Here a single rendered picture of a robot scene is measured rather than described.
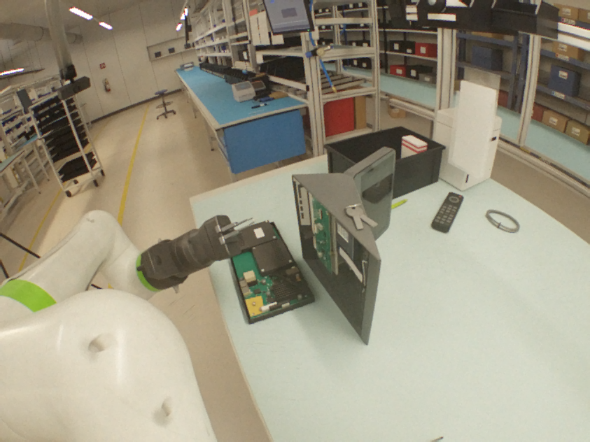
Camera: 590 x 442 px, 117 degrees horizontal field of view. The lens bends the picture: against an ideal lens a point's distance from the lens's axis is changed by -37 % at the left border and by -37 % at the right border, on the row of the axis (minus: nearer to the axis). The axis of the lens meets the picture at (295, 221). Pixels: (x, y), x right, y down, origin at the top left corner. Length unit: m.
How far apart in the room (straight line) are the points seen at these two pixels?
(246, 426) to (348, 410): 1.11
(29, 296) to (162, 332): 0.21
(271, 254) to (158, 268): 0.24
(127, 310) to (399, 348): 0.42
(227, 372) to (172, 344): 1.46
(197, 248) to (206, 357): 1.27
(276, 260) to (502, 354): 0.48
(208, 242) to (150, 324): 0.32
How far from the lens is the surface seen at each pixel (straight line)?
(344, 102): 2.29
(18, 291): 0.37
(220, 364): 1.69
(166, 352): 0.19
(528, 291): 0.68
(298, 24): 1.63
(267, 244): 0.65
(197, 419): 0.22
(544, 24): 0.70
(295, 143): 2.13
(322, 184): 0.47
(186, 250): 0.52
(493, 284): 0.65
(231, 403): 1.58
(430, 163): 0.86
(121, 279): 0.64
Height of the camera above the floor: 1.45
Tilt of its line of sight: 37 degrees down
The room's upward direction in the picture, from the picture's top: 8 degrees counter-clockwise
